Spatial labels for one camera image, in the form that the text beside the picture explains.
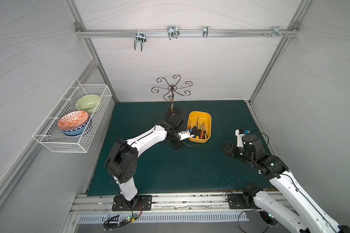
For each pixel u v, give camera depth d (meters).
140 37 0.78
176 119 0.71
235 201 0.73
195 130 1.01
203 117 1.07
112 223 0.69
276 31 0.76
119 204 0.72
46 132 0.56
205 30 0.72
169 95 0.78
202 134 0.98
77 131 0.57
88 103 0.73
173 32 0.77
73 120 0.64
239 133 0.68
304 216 0.42
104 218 0.70
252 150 0.52
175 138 0.73
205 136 0.98
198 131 0.99
